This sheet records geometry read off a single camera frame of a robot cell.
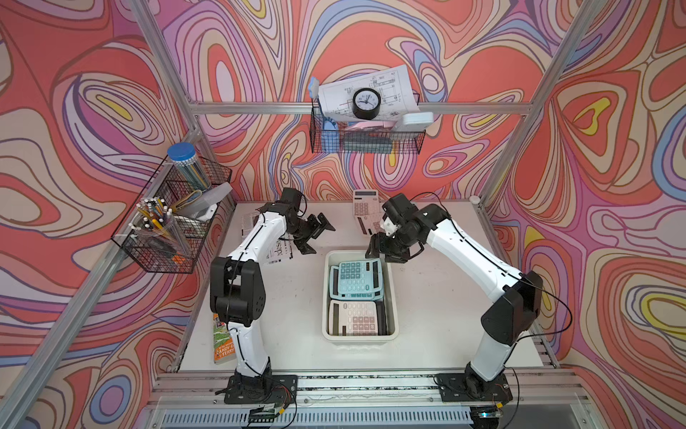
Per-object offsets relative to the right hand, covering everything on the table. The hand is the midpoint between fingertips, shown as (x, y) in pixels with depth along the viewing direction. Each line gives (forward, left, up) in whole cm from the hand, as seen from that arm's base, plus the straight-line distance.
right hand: (378, 263), depth 79 cm
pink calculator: (-13, +8, -10) cm, 18 cm away
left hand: (+13, +15, -2) cm, 20 cm away
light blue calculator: (0, +5, -7) cm, 9 cm away
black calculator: (-14, 0, -10) cm, 17 cm away
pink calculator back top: (+44, 0, -14) cm, 46 cm away
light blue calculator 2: (-1, +14, -9) cm, 16 cm away
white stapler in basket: (+10, +48, +17) cm, 51 cm away
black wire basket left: (-5, +60, +16) cm, 62 cm away
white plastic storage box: (+6, +15, -5) cm, 16 cm away
